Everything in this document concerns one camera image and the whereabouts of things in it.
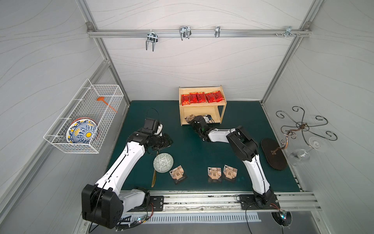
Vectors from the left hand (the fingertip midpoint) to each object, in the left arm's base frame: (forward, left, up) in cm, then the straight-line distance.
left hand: (170, 143), depth 79 cm
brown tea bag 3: (-11, -25, -16) cm, 32 cm away
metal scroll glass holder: (+1, -64, -14) cm, 66 cm away
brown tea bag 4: (-10, -34, -16) cm, 39 cm away
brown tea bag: (-11, -3, -16) cm, 19 cm away
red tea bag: (+27, -7, +7) cm, 29 cm away
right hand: (+25, -10, -9) cm, 29 cm away
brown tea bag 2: (+28, -9, -13) cm, 32 cm away
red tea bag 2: (+30, -12, +7) cm, 33 cm away
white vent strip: (-33, -9, -16) cm, 37 cm away
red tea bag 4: (+29, -23, +7) cm, 38 cm away
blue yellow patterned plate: (-5, +36, +18) cm, 41 cm away
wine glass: (-8, -64, +4) cm, 65 cm away
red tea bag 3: (+30, -17, +7) cm, 35 cm away
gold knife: (-12, +10, -17) cm, 23 cm away
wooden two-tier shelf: (+39, -19, -14) cm, 45 cm away
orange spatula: (+18, +38, +16) cm, 45 cm away
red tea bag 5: (+30, -28, +8) cm, 42 cm away
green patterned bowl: (-6, +6, -14) cm, 16 cm away
